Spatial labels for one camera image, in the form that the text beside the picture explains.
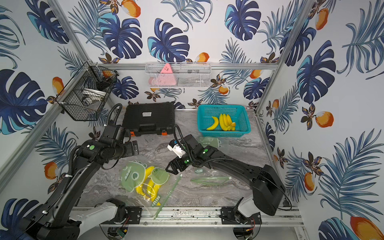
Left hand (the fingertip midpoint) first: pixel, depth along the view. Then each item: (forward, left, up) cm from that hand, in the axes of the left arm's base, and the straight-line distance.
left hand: (128, 147), depth 72 cm
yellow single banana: (+35, -45, -21) cm, 61 cm away
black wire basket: (+24, +28, +11) cm, 38 cm away
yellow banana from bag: (+37, -53, -20) cm, 68 cm away
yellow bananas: (-12, -8, -22) cm, 26 cm away
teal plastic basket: (+44, -63, -17) cm, 79 cm away
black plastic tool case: (+35, +2, -16) cm, 39 cm away
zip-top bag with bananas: (-8, -1, -14) cm, 16 cm away
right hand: (-3, -21, -9) cm, 23 cm away
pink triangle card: (+44, -12, +11) cm, 47 cm away
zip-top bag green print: (-6, -39, -16) cm, 43 cm away
